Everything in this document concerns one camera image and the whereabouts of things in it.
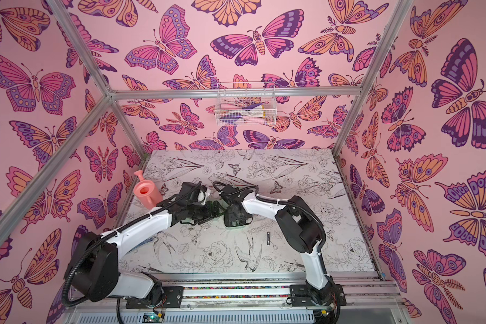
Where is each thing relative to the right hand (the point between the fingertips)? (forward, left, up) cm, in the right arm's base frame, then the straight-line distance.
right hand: (236, 214), depth 95 cm
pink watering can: (+4, +39, +11) cm, 41 cm away
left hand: (-4, +5, +9) cm, 12 cm away
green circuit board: (-40, +28, -3) cm, 49 cm away
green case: (-6, -1, +10) cm, 12 cm away
